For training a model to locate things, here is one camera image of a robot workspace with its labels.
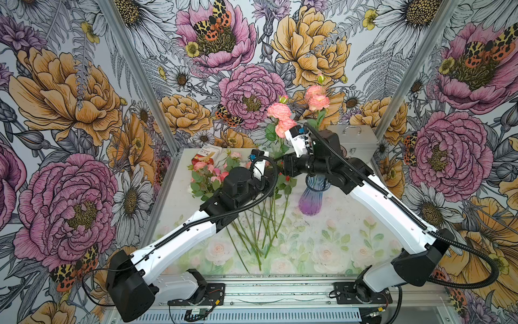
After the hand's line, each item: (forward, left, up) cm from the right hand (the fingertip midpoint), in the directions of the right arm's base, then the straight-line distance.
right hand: (277, 165), depth 69 cm
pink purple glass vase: (+2, -15, -23) cm, 28 cm away
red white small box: (+37, +37, -30) cm, 60 cm away
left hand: (-1, 0, -4) cm, 4 cm away
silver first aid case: (+32, -45, -19) cm, 59 cm away
